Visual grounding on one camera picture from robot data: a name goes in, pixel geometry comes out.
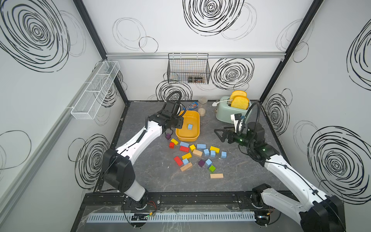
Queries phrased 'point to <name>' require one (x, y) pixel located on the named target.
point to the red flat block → (184, 149)
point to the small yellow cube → (192, 147)
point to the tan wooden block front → (216, 176)
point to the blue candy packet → (194, 104)
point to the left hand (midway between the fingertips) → (178, 120)
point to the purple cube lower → (201, 163)
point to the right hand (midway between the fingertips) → (220, 130)
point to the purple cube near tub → (168, 136)
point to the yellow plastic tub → (190, 130)
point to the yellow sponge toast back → (238, 93)
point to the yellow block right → (213, 148)
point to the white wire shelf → (89, 102)
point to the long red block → (178, 161)
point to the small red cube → (171, 145)
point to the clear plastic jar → (202, 102)
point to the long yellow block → (187, 155)
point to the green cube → (212, 168)
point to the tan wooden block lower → (186, 166)
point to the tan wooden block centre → (197, 153)
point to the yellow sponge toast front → (239, 103)
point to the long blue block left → (182, 143)
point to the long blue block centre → (201, 147)
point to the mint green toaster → (224, 110)
